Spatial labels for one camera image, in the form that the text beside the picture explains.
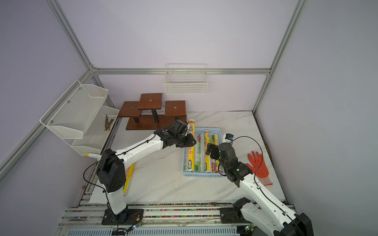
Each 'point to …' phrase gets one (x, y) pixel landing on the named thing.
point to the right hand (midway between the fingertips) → (215, 148)
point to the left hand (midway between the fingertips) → (193, 143)
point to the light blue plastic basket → (213, 130)
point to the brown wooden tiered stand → (142, 115)
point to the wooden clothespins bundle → (107, 124)
